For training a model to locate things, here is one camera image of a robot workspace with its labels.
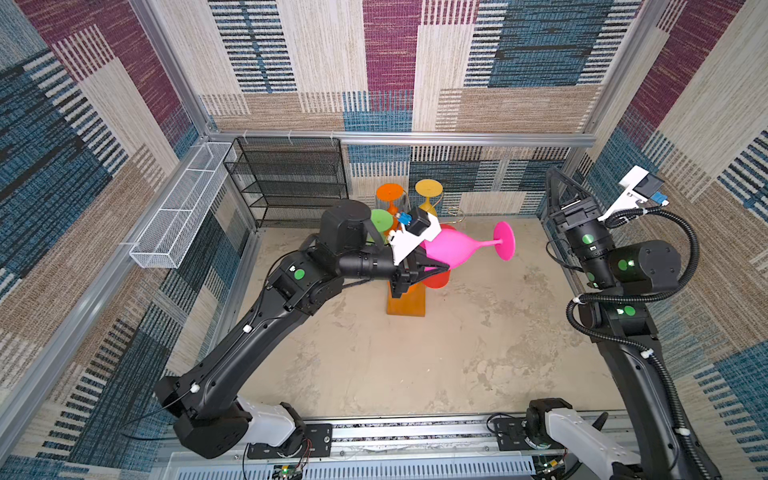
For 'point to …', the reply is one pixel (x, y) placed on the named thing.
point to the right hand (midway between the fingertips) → (545, 178)
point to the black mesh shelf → (288, 181)
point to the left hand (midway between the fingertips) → (445, 259)
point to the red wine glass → (442, 279)
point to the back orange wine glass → (391, 192)
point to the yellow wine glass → (428, 188)
